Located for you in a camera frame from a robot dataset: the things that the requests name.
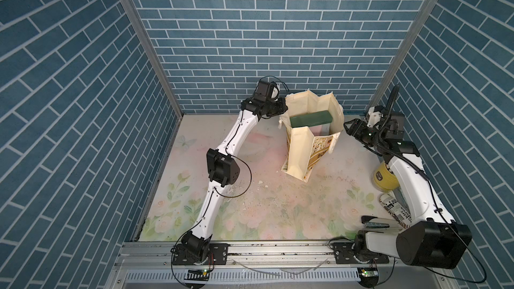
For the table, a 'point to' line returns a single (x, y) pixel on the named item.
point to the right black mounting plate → (344, 255)
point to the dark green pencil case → (311, 120)
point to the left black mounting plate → (217, 255)
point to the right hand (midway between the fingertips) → (351, 127)
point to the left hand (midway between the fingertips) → (294, 108)
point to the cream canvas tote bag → (306, 146)
